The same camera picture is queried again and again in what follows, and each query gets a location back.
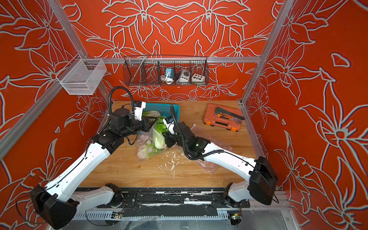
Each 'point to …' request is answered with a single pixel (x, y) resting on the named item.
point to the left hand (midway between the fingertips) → (157, 117)
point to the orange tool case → (222, 117)
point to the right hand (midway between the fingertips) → (159, 133)
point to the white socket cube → (196, 77)
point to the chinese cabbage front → (160, 128)
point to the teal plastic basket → (165, 109)
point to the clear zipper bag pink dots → (144, 138)
